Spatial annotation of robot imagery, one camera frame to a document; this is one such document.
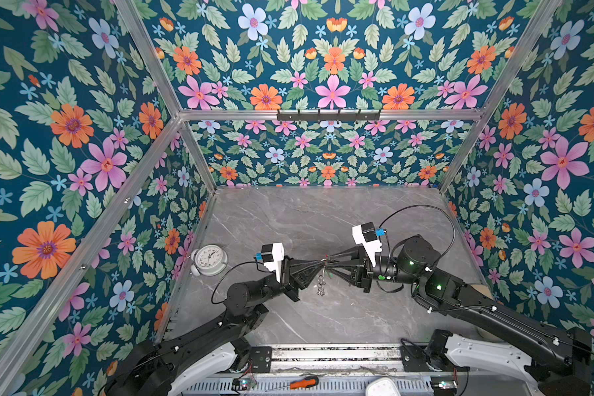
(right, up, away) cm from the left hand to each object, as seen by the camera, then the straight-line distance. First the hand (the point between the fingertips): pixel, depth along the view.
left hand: (322, 268), depth 53 cm
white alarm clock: (-42, -6, +38) cm, 56 cm away
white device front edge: (+17, -36, +14) cm, 42 cm away
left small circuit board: (-23, -38, +17) cm, 48 cm away
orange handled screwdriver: (-3, -36, +16) cm, 40 cm away
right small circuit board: (+36, -38, +17) cm, 55 cm away
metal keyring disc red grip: (0, -4, +4) cm, 6 cm away
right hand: (+2, +1, +2) cm, 3 cm away
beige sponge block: (+57, -15, +32) cm, 67 cm away
